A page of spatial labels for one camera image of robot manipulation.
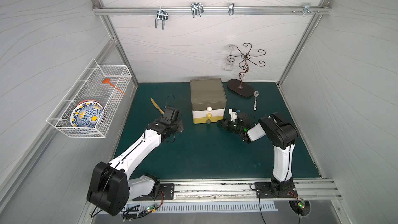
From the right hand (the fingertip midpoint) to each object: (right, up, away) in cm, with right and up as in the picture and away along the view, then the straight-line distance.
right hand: (217, 120), depth 98 cm
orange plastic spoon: (-59, +23, -19) cm, 66 cm away
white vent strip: (-16, -36, -27) cm, 48 cm away
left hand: (-22, -1, -13) cm, 26 cm away
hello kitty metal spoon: (+31, +17, +17) cm, 39 cm away
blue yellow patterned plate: (-57, +8, -35) cm, 67 cm away
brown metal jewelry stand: (+18, +23, +18) cm, 34 cm away
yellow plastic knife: (-43, +8, +11) cm, 45 cm away
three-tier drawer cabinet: (-6, +13, -14) cm, 20 cm away
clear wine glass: (+9, +37, +7) cm, 39 cm away
